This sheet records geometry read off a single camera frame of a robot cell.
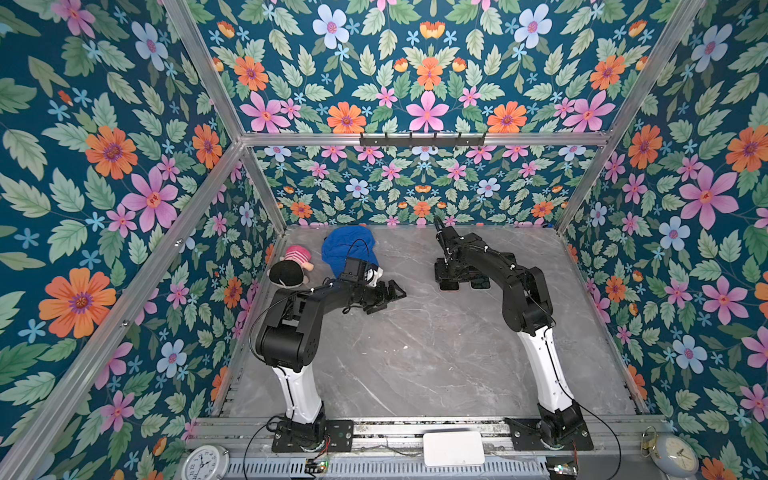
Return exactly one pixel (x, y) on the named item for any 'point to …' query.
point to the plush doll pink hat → (289, 271)
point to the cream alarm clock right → (673, 454)
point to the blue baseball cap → (351, 241)
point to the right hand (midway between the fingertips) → (446, 276)
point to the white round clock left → (206, 462)
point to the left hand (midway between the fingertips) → (400, 293)
